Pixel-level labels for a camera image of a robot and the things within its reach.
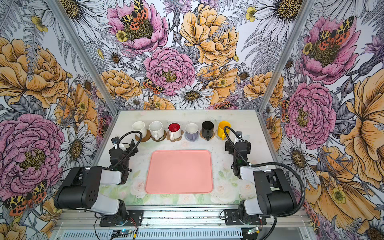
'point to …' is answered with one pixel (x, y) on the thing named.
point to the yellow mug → (221, 125)
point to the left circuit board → (121, 233)
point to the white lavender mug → (191, 130)
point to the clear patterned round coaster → (219, 138)
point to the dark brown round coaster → (160, 139)
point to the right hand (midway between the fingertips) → (237, 143)
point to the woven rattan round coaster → (201, 135)
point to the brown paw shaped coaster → (168, 136)
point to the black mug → (207, 129)
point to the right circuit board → (253, 230)
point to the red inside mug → (174, 130)
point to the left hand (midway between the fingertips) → (126, 145)
